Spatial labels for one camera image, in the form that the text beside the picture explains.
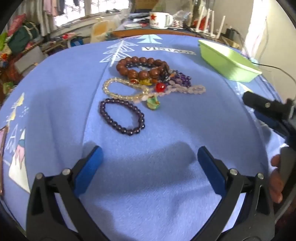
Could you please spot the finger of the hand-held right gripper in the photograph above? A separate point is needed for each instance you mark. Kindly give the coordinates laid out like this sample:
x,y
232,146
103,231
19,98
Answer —
x,y
263,104
272,122

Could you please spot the yellowish plastic jug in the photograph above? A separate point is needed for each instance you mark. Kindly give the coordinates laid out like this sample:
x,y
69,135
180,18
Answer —
x,y
103,30

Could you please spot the person's right hand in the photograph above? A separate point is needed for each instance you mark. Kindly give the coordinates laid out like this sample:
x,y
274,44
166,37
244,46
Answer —
x,y
276,183

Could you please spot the white router with antennas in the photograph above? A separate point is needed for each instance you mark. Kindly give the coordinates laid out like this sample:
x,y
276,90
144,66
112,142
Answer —
x,y
213,22

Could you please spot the green jade charm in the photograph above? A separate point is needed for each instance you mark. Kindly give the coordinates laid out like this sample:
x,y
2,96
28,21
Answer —
x,y
153,103

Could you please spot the green plastic tray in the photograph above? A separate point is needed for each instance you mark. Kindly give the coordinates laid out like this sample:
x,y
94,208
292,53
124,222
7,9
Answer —
x,y
222,60

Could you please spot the clear plastic bag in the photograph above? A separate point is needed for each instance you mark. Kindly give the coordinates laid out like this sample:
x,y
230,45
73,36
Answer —
x,y
182,18

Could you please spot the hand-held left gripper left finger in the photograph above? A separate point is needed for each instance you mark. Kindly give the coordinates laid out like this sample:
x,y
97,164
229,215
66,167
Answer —
x,y
92,165

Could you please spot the pink cloth bundle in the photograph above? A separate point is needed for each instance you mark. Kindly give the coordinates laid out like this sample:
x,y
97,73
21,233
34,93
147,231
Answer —
x,y
17,23

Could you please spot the grey box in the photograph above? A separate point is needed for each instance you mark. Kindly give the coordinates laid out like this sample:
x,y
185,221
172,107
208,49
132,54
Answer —
x,y
29,61

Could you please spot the dark green bag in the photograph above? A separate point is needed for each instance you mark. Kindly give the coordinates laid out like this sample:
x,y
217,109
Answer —
x,y
23,38

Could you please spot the red glass bead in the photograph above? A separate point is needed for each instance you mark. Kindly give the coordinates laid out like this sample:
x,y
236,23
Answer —
x,y
160,87

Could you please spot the hanging clothes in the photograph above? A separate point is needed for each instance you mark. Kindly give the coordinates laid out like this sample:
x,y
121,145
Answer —
x,y
53,5

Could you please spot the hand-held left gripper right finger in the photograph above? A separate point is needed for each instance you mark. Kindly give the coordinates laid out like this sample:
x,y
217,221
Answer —
x,y
210,169

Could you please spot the blue printed blanket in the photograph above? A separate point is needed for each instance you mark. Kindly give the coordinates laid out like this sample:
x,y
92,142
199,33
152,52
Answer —
x,y
161,129

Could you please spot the white mug with red star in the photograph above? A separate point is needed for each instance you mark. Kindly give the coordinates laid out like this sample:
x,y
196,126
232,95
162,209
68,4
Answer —
x,y
159,22

